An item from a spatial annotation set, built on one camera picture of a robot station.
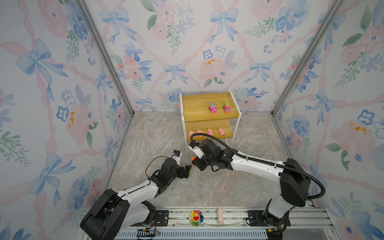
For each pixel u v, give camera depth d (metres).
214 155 0.63
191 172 0.88
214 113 0.75
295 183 0.44
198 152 0.72
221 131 0.86
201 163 0.72
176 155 0.76
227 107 0.75
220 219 0.72
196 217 0.74
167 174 0.66
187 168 0.79
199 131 0.86
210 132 0.86
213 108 0.73
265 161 0.50
